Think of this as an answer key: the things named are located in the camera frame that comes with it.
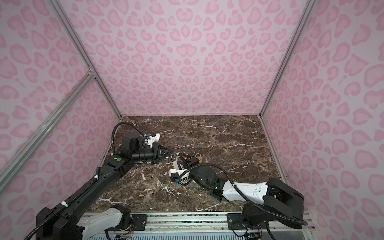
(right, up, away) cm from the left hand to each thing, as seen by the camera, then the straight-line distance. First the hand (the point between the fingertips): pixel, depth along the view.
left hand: (173, 150), depth 69 cm
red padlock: (+6, -3, -1) cm, 7 cm away
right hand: (+3, -2, +3) cm, 5 cm away
